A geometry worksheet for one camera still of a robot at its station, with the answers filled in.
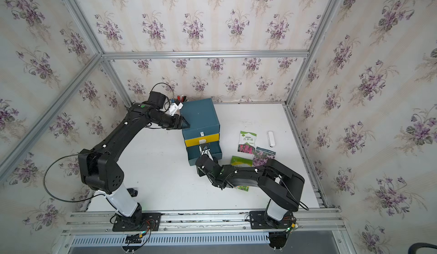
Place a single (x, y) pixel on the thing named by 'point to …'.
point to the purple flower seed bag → (261, 156)
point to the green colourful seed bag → (239, 161)
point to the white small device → (271, 138)
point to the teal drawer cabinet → (204, 127)
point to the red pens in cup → (182, 98)
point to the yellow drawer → (202, 140)
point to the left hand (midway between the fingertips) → (186, 128)
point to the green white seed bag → (246, 143)
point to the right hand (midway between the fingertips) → (202, 162)
